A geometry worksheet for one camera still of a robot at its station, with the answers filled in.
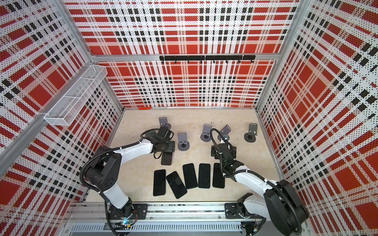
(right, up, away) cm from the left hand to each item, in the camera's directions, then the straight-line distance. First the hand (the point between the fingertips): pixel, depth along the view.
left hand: (169, 148), depth 94 cm
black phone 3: (+31, -17, -9) cm, 36 cm away
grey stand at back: (-6, +17, +10) cm, 21 cm away
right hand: (+33, +2, -6) cm, 34 cm away
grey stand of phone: (+24, +7, +9) cm, 27 cm away
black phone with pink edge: (+22, -15, -6) cm, 28 cm away
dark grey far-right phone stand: (+56, +6, +10) cm, 57 cm away
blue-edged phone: (+14, -15, -7) cm, 22 cm away
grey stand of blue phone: (+36, +11, 0) cm, 38 cm away
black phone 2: (-3, -17, -12) cm, 21 cm away
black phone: (-2, -6, 0) cm, 7 cm away
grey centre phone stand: (+8, +2, +4) cm, 9 cm away
